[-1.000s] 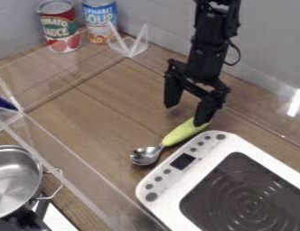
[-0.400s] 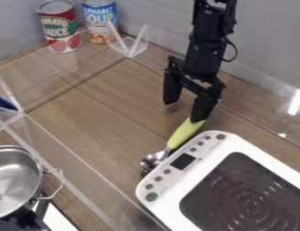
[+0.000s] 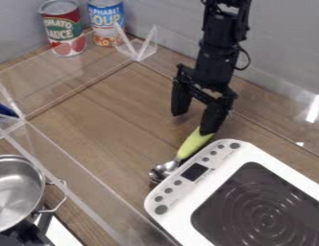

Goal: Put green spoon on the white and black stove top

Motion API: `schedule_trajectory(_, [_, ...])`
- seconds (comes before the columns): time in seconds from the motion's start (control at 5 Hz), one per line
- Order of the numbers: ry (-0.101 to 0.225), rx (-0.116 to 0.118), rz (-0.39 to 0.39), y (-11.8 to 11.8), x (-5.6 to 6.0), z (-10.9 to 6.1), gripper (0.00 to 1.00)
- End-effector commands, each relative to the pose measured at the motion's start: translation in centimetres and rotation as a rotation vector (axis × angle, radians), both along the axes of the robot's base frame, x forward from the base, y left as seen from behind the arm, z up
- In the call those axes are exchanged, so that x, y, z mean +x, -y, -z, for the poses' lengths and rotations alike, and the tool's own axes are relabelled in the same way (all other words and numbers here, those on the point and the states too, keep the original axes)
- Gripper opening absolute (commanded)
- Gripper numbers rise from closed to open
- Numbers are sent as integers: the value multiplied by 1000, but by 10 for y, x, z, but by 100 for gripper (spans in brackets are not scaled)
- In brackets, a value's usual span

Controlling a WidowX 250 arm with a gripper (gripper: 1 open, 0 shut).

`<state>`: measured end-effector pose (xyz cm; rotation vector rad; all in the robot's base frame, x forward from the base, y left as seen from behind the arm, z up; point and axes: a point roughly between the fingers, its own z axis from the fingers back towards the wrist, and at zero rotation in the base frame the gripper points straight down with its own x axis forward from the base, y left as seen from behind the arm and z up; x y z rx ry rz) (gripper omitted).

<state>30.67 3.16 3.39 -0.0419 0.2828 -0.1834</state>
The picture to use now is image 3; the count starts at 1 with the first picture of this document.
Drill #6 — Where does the white and black stove top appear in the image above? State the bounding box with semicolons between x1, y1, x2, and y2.
143;138;319;246

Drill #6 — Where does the tomato sauce can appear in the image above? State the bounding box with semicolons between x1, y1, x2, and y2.
39;0;85;57

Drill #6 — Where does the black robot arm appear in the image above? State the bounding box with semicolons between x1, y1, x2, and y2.
171;0;251;135

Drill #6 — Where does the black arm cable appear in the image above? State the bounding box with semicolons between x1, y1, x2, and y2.
232;42;251;71

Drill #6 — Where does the clear acrylic corner bracket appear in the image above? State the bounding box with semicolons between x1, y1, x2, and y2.
113;23;158;62

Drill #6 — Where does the stainless steel pot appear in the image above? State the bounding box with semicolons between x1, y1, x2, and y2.
0;155;67;233

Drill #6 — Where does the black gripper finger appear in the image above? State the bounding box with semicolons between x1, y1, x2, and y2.
171;81;191;116
199;98;234;135

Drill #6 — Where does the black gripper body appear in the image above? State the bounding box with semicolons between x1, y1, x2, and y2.
171;42;239;111

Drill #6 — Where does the blue object at left edge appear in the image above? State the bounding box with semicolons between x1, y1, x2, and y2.
0;103;17;117

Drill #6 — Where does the clear acrylic divider strip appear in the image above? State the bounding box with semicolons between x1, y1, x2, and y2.
0;76;138;246

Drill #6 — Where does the green handled metal spoon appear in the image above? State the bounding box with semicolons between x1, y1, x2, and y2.
147;129;214;185

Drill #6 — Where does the alphabet soup can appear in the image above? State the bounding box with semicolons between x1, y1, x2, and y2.
87;0;124;47

